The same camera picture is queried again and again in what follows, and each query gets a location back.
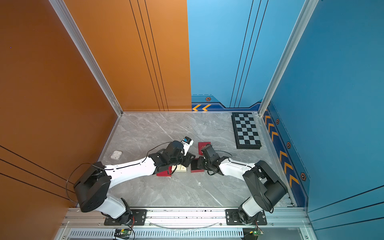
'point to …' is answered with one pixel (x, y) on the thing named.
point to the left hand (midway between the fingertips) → (194, 153)
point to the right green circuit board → (251, 233)
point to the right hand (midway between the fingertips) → (198, 163)
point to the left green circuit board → (124, 233)
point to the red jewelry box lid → (200, 145)
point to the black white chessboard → (246, 133)
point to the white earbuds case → (116, 155)
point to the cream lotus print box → (180, 168)
